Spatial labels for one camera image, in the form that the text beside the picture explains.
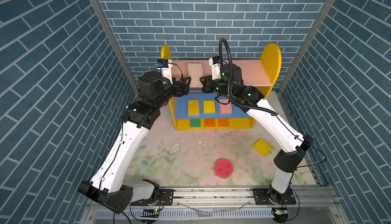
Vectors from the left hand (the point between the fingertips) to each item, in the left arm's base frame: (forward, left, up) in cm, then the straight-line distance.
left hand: (184, 77), depth 63 cm
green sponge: (+5, -4, -43) cm, 43 cm away
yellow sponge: (+4, -22, -42) cm, 48 cm away
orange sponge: (+5, -13, -42) cm, 45 cm away
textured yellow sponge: (+7, -3, -29) cm, 29 cm away
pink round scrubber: (-24, -19, -42) cm, 52 cm away
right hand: (+3, -5, -2) cm, 6 cm away
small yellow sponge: (+8, -12, -29) cm, 33 cm away
